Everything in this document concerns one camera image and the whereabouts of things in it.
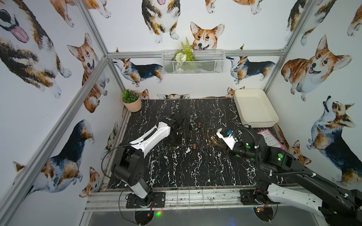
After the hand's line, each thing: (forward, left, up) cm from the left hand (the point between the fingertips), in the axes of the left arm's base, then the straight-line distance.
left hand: (178, 143), depth 85 cm
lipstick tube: (-1, -10, -4) cm, 11 cm away
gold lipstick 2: (-10, -17, +21) cm, 29 cm away
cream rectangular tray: (+31, -59, -6) cm, 67 cm away
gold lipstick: (+16, -14, -7) cm, 23 cm away
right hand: (-10, -18, +18) cm, 28 cm away
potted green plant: (+34, +35, +3) cm, 49 cm away
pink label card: (+5, -63, -10) cm, 64 cm away
